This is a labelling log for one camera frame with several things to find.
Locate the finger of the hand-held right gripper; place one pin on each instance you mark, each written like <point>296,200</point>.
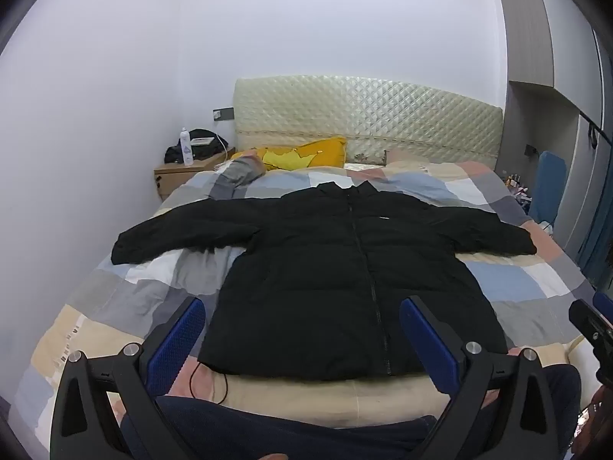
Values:
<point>604,303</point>
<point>586,321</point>

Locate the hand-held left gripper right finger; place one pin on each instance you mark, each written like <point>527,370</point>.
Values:
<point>431,340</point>

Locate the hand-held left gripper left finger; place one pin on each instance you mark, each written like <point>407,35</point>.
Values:
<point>175,340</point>

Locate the black puffer jacket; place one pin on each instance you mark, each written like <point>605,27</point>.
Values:
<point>311,287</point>

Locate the checkered patchwork quilt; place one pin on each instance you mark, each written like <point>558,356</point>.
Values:
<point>503,282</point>

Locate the group of small bottles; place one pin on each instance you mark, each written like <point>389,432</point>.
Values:
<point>517,187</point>

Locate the person's left leg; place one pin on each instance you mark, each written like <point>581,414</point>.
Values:
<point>287,436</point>

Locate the wooden nightstand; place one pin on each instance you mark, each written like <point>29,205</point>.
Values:
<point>177,177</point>

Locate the grey striped pillow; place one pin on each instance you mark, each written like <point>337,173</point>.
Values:
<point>239,172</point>

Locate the white plastic bottle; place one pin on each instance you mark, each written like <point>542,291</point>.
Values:
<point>186,151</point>

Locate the black bag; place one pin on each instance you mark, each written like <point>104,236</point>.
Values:
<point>210,151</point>

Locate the floral pillow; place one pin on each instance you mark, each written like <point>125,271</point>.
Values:
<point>366,157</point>

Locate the yellow pillow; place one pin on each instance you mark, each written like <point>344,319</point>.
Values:
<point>316,153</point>

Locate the cream quilted headboard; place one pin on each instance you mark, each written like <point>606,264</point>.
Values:
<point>364,110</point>

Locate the grey wardrobe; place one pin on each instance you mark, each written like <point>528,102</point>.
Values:
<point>541,48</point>

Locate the black wall switch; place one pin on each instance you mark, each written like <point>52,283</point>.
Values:
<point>529,149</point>

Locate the grey wall socket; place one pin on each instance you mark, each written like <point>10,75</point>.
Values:
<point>223,114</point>

